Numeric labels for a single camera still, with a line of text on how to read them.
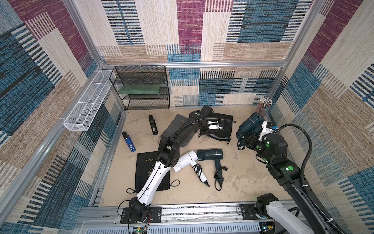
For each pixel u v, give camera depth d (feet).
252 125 2.32
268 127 2.06
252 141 2.09
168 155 2.13
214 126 2.88
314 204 1.40
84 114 3.08
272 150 1.72
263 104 3.23
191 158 2.85
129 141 3.20
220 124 2.86
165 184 2.24
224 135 3.36
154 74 3.34
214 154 2.92
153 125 3.53
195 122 2.36
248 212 2.40
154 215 2.41
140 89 3.09
